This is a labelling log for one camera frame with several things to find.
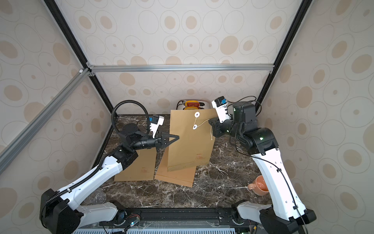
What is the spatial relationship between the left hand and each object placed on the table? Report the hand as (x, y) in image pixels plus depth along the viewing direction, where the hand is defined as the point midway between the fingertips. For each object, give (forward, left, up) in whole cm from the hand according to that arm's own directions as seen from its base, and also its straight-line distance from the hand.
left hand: (180, 140), depth 61 cm
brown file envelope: (+3, +26, -36) cm, 44 cm away
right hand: (+7, -12, +4) cm, 15 cm away
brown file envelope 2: (-2, -1, -36) cm, 36 cm away
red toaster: (+40, -7, -14) cm, 43 cm away
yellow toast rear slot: (+43, -4, -15) cm, 46 cm away
